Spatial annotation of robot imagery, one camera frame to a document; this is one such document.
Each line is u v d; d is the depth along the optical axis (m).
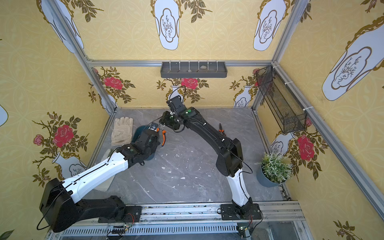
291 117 0.84
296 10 0.74
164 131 0.82
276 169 0.72
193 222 0.72
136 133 0.99
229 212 0.76
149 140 0.61
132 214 0.73
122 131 1.06
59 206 0.39
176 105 0.65
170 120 0.71
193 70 0.92
